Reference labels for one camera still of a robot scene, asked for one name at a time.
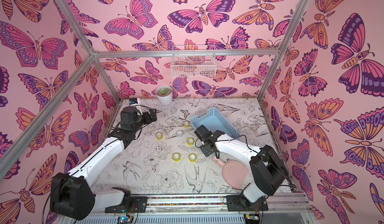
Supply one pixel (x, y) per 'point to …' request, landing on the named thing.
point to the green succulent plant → (163, 90)
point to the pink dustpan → (235, 172)
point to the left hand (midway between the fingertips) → (151, 109)
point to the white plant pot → (164, 99)
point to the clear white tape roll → (179, 133)
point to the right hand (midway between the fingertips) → (207, 148)
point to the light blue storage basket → (213, 119)
